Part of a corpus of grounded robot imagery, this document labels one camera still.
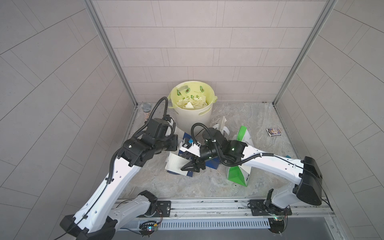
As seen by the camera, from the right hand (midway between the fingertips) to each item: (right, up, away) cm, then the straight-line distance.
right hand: (184, 163), depth 64 cm
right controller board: (+43, -30, +4) cm, 52 cm away
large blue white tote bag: (-4, +1, -2) cm, 4 cm away
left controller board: (-17, -29, +2) cm, 34 cm away
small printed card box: (+57, +9, +35) cm, 67 cm away
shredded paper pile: (+2, +28, +31) cm, 42 cm away
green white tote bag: (+26, -8, +11) cm, 29 cm away
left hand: (-2, +10, +4) cm, 11 cm away
